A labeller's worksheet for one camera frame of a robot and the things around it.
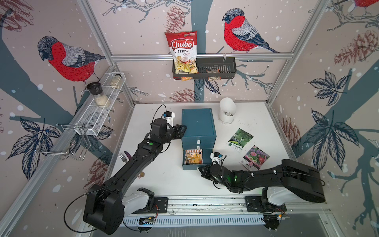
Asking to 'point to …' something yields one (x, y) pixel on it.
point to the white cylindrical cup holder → (227, 109)
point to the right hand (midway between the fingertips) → (197, 169)
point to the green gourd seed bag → (239, 139)
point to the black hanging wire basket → (210, 68)
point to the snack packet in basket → (217, 71)
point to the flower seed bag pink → (254, 158)
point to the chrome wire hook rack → (67, 140)
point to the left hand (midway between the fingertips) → (187, 126)
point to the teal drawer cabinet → (199, 141)
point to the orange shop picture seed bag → (193, 156)
